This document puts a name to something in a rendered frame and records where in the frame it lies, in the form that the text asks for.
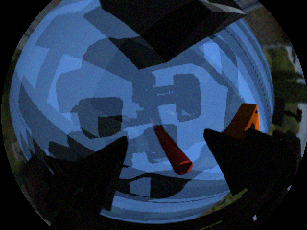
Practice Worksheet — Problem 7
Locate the dark red peg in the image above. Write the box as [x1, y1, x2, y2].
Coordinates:
[154, 126, 193, 175]

